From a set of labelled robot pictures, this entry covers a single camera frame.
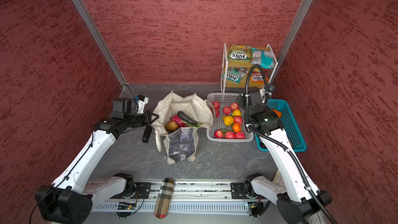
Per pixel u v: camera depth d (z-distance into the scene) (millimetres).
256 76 1021
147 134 921
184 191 757
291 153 398
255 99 494
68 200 366
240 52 896
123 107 580
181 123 897
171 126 853
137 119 648
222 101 1065
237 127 921
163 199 693
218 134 894
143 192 716
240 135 878
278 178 760
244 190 739
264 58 851
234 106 1025
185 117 880
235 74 1004
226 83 970
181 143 741
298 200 363
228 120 929
